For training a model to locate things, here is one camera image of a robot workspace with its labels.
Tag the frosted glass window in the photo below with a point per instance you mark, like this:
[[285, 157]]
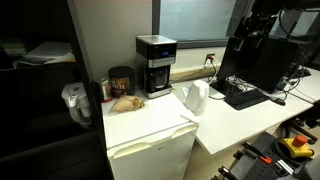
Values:
[[196, 18]]

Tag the stack of white papers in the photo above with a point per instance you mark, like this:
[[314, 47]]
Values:
[[48, 53]]

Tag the black keyboard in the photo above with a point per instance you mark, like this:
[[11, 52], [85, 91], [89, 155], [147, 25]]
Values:
[[246, 99]]

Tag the black steel coffee maker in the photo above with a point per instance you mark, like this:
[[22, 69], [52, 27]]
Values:
[[156, 50]]

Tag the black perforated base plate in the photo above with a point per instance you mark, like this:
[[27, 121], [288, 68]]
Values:
[[260, 166]]

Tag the black shelving unit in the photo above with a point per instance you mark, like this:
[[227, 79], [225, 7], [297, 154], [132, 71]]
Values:
[[43, 133]]

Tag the wall outlet with red plug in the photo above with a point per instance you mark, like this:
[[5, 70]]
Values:
[[210, 58]]

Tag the white electric kettle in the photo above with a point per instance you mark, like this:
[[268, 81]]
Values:
[[197, 97]]

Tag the blue white paper leaflet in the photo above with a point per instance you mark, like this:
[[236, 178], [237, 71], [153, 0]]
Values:
[[185, 91]]

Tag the small metal can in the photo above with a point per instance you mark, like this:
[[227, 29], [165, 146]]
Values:
[[105, 89]]

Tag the black computer monitor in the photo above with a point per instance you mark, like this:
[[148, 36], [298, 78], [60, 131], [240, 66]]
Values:
[[266, 63]]

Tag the dark round coffee canister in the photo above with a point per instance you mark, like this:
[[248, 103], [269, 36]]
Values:
[[121, 81]]

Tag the black chair base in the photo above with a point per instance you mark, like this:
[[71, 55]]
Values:
[[300, 128]]

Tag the crumpled brown paper bag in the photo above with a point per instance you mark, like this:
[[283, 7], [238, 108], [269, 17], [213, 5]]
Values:
[[127, 103]]

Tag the black computer mouse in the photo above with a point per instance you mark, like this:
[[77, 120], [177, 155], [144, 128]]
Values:
[[278, 101]]

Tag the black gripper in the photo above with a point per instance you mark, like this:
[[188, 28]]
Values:
[[253, 31]]

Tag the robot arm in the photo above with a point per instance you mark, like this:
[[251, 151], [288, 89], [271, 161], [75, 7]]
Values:
[[300, 16]]

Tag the white mini fridge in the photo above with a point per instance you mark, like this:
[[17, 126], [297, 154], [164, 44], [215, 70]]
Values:
[[150, 146]]

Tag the white water filter pitcher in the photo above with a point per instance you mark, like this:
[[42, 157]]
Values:
[[77, 100]]

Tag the yellow emergency stop button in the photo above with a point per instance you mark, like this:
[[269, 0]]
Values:
[[297, 146]]

